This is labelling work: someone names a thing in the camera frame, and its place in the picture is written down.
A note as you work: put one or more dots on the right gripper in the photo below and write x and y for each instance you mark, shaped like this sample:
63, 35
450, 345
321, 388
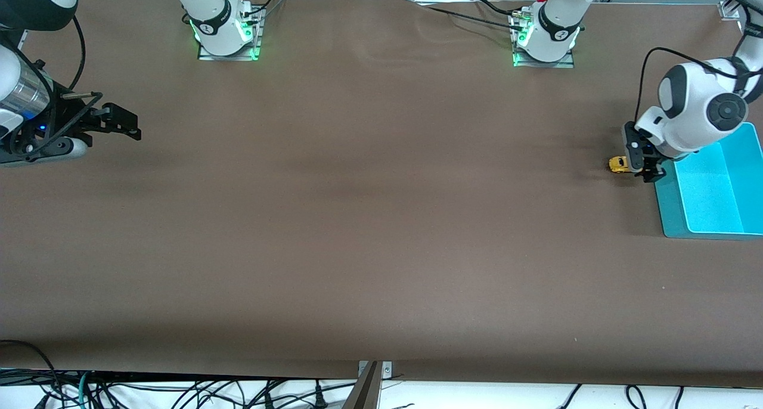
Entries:
67, 124

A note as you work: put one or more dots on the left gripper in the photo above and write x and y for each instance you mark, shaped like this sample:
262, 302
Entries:
654, 166

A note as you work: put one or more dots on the yellow toy beetle car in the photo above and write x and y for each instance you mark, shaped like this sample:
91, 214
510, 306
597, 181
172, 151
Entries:
618, 165

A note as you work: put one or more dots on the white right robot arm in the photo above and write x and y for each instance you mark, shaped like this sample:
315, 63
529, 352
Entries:
217, 30

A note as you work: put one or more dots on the teal plastic bin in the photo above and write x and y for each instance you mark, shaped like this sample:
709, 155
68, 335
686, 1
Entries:
709, 188

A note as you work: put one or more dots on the silver table corner clamp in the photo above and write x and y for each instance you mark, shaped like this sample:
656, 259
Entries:
727, 9

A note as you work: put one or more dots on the black power plug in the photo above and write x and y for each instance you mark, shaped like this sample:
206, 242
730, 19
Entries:
320, 400

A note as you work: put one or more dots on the dark grey pole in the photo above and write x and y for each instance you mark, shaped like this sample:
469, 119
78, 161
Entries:
363, 394

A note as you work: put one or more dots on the black right camera bracket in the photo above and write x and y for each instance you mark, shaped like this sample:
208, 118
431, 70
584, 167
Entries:
39, 145

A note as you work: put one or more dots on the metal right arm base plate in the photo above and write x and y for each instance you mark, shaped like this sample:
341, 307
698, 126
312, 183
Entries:
205, 54

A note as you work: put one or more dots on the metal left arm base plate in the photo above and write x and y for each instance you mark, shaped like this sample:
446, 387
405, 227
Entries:
566, 64

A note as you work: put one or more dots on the silver table edge bracket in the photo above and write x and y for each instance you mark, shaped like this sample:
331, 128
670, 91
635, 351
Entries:
387, 370

